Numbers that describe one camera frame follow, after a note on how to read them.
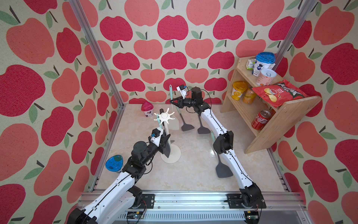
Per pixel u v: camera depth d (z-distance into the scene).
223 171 0.81
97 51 0.87
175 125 0.95
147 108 1.07
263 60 0.70
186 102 0.89
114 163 0.78
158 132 0.62
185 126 1.07
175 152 0.94
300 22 0.75
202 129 1.07
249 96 0.88
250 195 0.65
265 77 0.67
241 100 0.95
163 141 0.68
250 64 0.78
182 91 0.88
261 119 0.72
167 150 0.77
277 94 0.63
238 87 0.89
